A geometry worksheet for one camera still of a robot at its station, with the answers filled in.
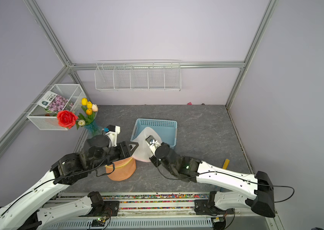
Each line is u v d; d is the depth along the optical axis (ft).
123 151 1.73
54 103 2.42
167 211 2.42
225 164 2.90
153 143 1.82
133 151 1.91
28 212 1.31
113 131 1.86
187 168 1.61
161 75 3.36
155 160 1.61
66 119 2.14
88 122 2.79
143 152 2.29
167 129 3.44
